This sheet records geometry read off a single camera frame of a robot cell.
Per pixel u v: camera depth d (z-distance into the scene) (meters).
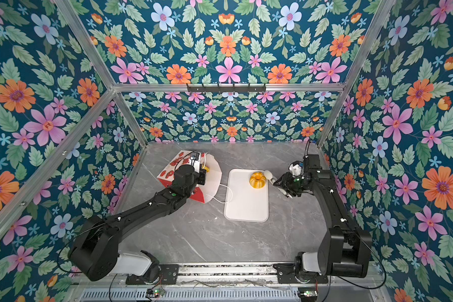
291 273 0.73
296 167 0.78
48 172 0.62
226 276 0.75
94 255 0.42
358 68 0.84
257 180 0.98
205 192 0.94
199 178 0.77
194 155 0.71
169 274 0.73
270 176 0.86
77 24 0.72
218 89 0.93
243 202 0.93
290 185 0.72
